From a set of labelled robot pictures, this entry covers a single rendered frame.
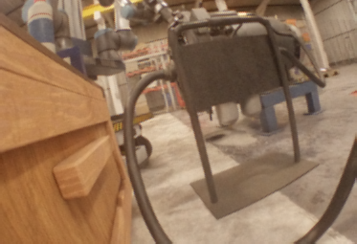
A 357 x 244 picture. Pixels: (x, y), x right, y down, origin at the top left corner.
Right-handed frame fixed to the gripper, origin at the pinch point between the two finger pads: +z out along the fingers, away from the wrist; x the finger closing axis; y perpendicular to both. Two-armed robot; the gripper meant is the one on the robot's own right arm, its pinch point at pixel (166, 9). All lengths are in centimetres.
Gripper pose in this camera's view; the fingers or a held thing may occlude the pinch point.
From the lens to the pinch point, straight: 89.8
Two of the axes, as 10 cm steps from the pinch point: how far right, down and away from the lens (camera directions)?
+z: 6.3, 7.7, 0.9
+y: -7.7, 6.1, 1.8
